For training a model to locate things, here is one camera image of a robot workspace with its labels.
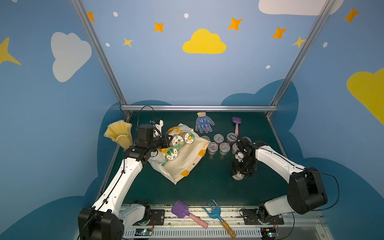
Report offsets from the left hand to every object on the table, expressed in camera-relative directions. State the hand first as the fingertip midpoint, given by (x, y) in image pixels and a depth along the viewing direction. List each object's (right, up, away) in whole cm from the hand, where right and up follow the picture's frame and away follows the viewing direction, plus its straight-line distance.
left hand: (175, 136), depth 77 cm
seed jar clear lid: (+47, -3, +23) cm, 52 cm away
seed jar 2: (+30, -9, +18) cm, 36 cm away
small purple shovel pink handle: (+44, +10, +39) cm, 60 cm away
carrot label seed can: (0, -4, +13) cm, 14 cm away
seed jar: (+22, -9, +18) cm, 30 cm away
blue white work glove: (+18, +8, +39) cm, 43 cm away
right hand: (+36, -22, +7) cm, 42 cm away
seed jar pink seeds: (+35, -3, +23) cm, 42 cm away
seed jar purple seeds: (+27, -3, +23) cm, 36 cm away
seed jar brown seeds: (+18, -2, +24) cm, 30 cm away
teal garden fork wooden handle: (+21, -40, -2) cm, 45 cm away
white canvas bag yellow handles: (+7, -12, +13) cm, 19 cm away
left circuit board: (-14, -46, -6) cm, 49 cm away
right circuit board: (+46, -47, -6) cm, 66 cm away
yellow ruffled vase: (-34, +1, +11) cm, 36 cm away
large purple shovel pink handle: (+3, -38, -2) cm, 38 cm away
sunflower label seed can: (+7, -2, +18) cm, 19 cm away
